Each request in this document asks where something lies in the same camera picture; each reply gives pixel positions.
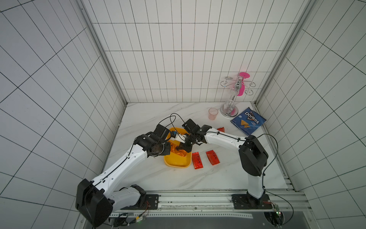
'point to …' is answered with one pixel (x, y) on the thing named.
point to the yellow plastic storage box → (176, 161)
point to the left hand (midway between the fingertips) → (164, 153)
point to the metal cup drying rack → (236, 82)
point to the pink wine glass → (244, 75)
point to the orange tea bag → (174, 148)
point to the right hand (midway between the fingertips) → (175, 148)
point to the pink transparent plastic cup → (212, 113)
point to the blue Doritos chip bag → (248, 121)
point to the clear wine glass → (231, 109)
